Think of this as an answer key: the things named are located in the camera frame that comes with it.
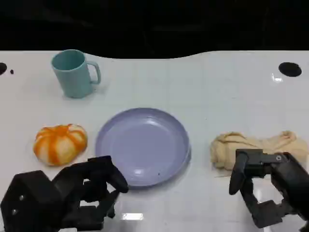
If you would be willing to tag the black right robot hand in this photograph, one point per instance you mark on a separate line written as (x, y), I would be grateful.
(292, 174)

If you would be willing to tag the beige towel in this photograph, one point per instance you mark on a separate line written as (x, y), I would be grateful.
(229, 147)

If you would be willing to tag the pale green mug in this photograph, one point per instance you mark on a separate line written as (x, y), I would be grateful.
(73, 79)

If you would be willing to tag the black table grommet at edge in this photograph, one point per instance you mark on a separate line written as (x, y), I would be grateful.
(2, 68)

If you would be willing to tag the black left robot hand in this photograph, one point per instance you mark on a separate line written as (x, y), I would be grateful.
(96, 169)

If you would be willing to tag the orange and white toy bread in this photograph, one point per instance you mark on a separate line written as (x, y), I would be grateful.
(59, 145)

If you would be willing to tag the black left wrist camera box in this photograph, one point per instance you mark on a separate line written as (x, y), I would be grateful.
(29, 198)

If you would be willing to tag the large black table grommet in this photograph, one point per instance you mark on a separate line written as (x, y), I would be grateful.
(289, 69)

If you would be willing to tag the lilac plate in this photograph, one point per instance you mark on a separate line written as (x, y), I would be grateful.
(142, 145)

